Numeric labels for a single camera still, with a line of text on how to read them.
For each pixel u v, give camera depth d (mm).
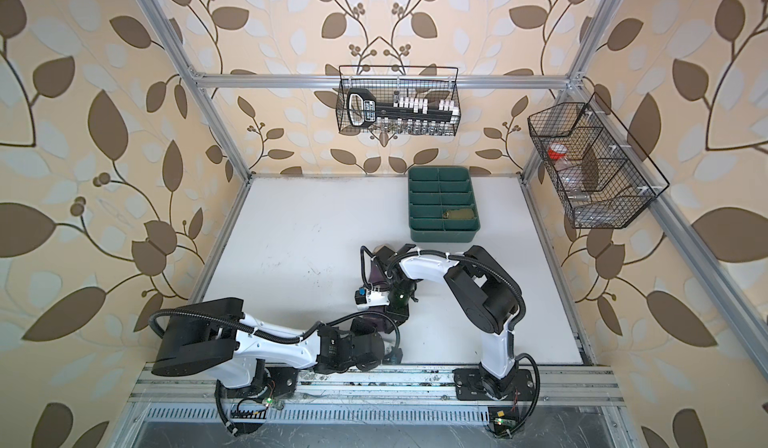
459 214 1017
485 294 489
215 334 497
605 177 723
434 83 911
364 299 769
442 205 1021
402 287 751
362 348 620
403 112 830
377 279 774
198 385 754
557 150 807
